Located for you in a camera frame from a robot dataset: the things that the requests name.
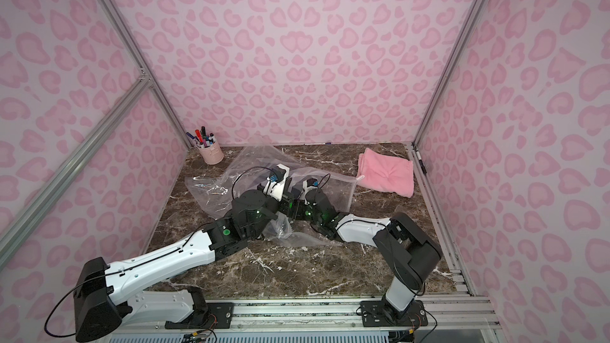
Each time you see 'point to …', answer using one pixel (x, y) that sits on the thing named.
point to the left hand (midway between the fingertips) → (290, 176)
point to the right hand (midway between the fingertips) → (289, 205)
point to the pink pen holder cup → (213, 154)
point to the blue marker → (192, 136)
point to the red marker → (199, 136)
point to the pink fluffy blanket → (386, 173)
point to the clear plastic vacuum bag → (248, 167)
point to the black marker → (203, 132)
